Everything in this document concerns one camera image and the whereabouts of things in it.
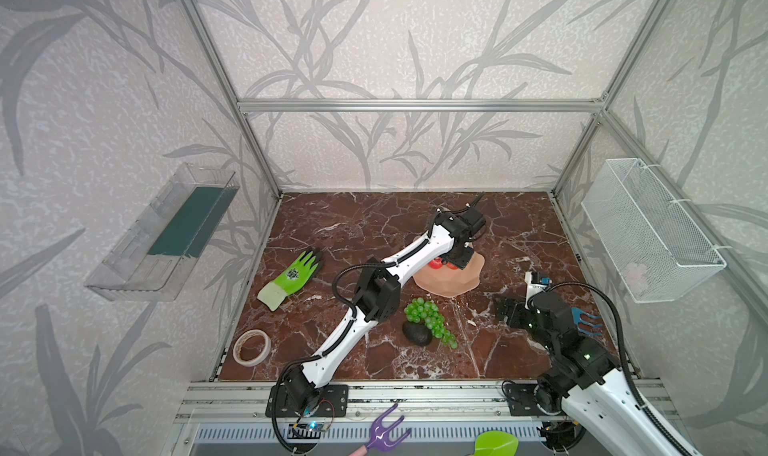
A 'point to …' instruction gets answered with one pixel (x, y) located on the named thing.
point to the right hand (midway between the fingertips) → (506, 289)
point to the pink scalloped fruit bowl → (449, 282)
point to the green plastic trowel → (496, 443)
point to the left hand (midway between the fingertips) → (461, 251)
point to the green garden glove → (293, 279)
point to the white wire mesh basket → (658, 250)
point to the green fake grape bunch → (425, 312)
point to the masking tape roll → (251, 348)
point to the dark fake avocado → (417, 333)
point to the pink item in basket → (635, 275)
